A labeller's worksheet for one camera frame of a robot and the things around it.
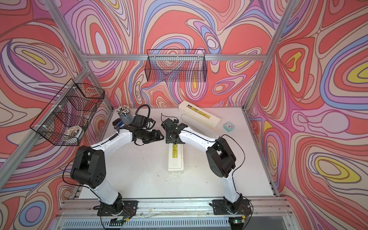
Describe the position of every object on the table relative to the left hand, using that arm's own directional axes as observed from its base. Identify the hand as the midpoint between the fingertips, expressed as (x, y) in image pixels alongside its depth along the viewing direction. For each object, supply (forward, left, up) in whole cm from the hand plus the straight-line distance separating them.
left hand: (161, 138), depth 90 cm
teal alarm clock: (+15, -47, -7) cm, 50 cm away
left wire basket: (-5, +43, +25) cm, 50 cm away
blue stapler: (+18, +36, -7) cm, 41 cm away
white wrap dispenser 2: (-16, -9, -1) cm, 18 cm away
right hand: (-1, -8, -3) cm, 9 cm away
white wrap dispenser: (+28, -18, -1) cm, 33 cm away
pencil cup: (+15, +25, +8) cm, 31 cm away
